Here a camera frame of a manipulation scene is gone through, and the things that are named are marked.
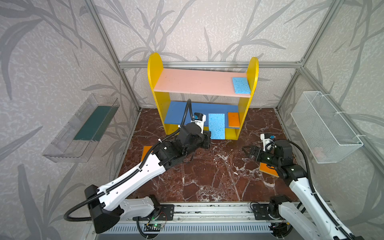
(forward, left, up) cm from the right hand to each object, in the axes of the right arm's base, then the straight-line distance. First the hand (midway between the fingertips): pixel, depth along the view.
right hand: (247, 145), depth 79 cm
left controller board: (-35, +47, -17) cm, 61 cm away
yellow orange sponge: (+19, +4, -3) cm, 20 cm away
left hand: (0, +19, +15) cm, 24 cm away
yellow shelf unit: (+50, +41, -7) cm, 65 cm away
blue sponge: (+3, +18, +16) cm, 24 cm away
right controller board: (-35, -14, -21) cm, 43 cm away
